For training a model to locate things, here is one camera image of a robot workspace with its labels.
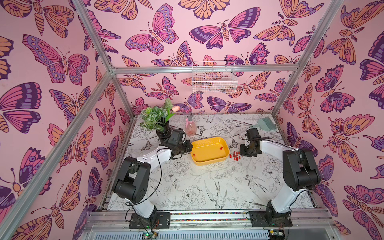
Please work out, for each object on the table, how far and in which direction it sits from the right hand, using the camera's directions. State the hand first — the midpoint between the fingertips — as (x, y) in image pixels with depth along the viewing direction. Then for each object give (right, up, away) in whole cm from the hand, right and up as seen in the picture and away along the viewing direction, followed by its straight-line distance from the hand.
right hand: (239, 152), depth 97 cm
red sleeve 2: (-2, -4, -1) cm, 5 cm away
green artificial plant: (-52, +22, -13) cm, 58 cm away
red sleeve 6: (-30, -2, 0) cm, 30 cm away
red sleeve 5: (0, -3, -1) cm, 3 cm away
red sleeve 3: (-4, -2, 0) cm, 4 cm away
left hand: (-30, +5, -4) cm, 31 cm away
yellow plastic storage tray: (-20, 0, +3) cm, 21 cm away
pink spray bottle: (-32, +17, +9) cm, 38 cm away
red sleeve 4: (-2, -2, 0) cm, 3 cm away
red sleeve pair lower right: (-11, +3, +3) cm, 12 cm away
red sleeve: (-6, -2, 0) cm, 7 cm away
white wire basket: (-17, +48, -2) cm, 51 cm away
